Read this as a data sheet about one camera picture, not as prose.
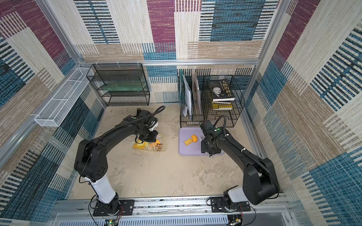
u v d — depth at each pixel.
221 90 0.98
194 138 0.99
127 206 0.73
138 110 1.12
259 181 0.42
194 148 0.94
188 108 0.99
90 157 0.52
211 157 0.76
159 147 0.92
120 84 0.99
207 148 0.74
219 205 0.73
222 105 0.89
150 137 0.79
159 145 0.93
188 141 0.98
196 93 0.99
